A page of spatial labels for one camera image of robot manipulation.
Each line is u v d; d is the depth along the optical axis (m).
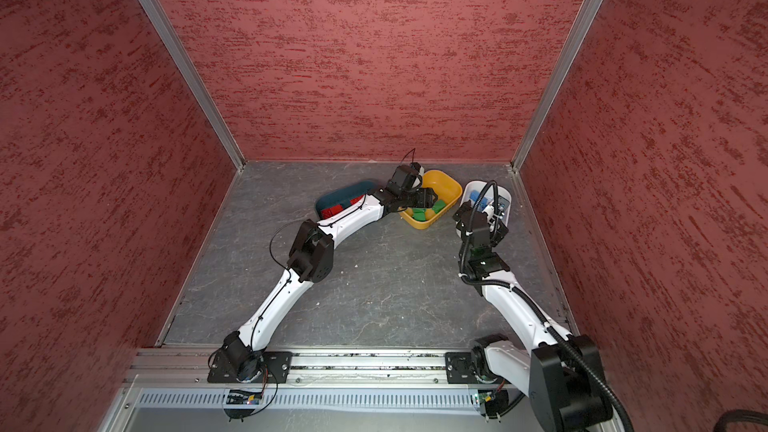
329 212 1.03
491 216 0.68
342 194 1.07
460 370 0.74
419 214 1.03
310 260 0.66
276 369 0.75
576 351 0.40
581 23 0.81
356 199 1.07
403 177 0.82
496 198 0.67
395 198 0.81
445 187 1.10
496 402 0.72
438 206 1.00
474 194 1.10
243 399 0.72
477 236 0.61
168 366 0.76
